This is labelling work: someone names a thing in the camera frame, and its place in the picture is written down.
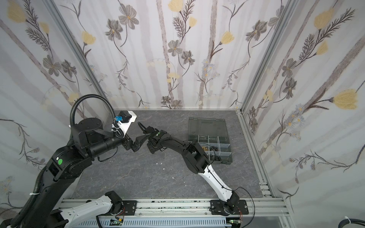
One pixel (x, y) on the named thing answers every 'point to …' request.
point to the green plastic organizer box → (211, 135)
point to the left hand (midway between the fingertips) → (142, 126)
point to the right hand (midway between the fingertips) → (153, 144)
